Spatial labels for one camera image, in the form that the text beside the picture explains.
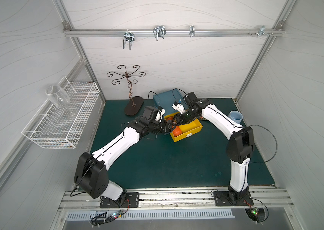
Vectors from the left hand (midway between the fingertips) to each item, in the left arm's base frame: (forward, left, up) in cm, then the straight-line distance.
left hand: (172, 128), depth 79 cm
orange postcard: (0, -3, -4) cm, 5 cm away
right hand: (+7, -2, -5) cm, 8 cm away
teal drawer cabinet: (+21, +4, +1) cm, 22 cm away
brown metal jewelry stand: (+35, +29, -17) cm, 49 cm away
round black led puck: (-37, -44, -23) cm, 62 cm away
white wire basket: (-6, +54, +10) cm, 55 cm away
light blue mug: (+23, -48, -16) cm, 56 cm away
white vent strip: (-38, +9, -21) cm, 45 cm away
